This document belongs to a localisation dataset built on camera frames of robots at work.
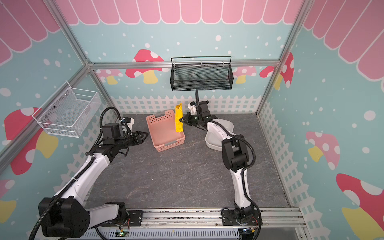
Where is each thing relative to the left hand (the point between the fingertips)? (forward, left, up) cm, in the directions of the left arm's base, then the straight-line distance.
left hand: (146, 137), depth 81 cm
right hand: (+16, -17, -2) cm, 23 cm away
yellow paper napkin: (+19, -16, -2) cm, 25 cm away
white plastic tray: (-6, -36, +13) cm, 39 cm away
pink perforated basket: (+23, -2, -21) cm, 31 cm away
